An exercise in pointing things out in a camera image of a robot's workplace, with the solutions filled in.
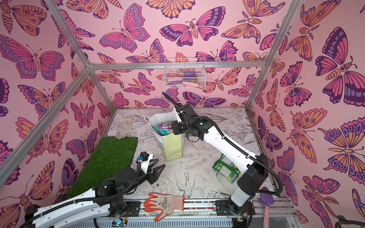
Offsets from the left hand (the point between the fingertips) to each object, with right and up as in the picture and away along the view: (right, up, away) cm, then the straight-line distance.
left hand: (162, 162), depth 70 cm
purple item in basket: (+15, +52, +25) cm, 59 cm away
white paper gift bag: (+4, +8, +8) cm, 12 cm away
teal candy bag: (-1, +15, +7) cm, 16 cm away
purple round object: (+55, -21, +5) cm, 59 cm away
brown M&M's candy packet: (+1, +18, +6) cm, 19 cm away
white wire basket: (+11, +53, +26) cm, 60 cm away
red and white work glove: (+2, -23, +5) cm, 24 cm away
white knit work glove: (-34, +15, +37) cm, 53 cm away
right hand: (+6, +19, +6) cm, 20 cm away
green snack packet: (+36, -7, +15) cm, 39 cm away
